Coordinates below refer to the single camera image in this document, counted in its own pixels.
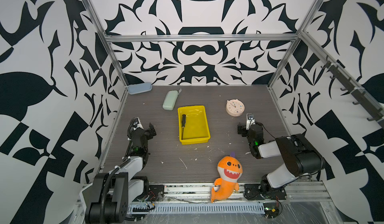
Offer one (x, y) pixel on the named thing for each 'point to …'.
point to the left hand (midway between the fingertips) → (141, 124)
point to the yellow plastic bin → (193, 124)
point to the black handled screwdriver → (183, 123)
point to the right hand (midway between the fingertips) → (250, 121)
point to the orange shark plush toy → (230, 169)
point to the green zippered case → (170, 99)
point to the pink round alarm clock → (234, 107)
